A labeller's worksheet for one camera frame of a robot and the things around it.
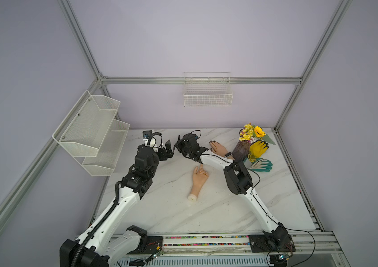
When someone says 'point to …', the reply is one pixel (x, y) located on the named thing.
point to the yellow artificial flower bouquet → (251, 133)
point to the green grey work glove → (260, 164)
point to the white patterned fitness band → (228, 154)
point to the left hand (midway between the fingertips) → (159, 144)
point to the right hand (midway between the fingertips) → (174, 144)
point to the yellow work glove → (257, 149)
